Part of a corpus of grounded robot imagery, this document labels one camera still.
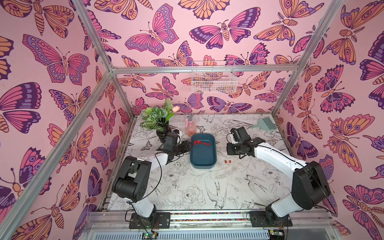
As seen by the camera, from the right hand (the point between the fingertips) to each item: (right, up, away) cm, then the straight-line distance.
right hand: (225, 150), depth 89 cm
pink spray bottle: (-21, +14, +15) cm, 30 cm away
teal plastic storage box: (-13, -2, +10) cm, 16 cm away
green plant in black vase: (-41, +19, -5) cm, 45 cm away
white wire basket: (-4, +45, +18) cm, 49 cm away
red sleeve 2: (+4, -8, +6) cm, 11 cm away
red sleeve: (+1, -8, +6) cm, 10 cm away
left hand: (-20, +3, +5) cm, 21 cm away
